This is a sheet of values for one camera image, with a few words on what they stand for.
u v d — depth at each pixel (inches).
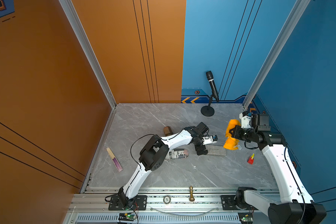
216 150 35.2
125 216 28.0
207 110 44.3
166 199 27.4
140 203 29.0
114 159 34.9
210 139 31.9
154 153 22.1
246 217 27.9
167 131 39.8
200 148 32.5
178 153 34.7
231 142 29.0
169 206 28.6
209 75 38.0
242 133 25.9
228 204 28.5
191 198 29.1
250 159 34.2
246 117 26.5
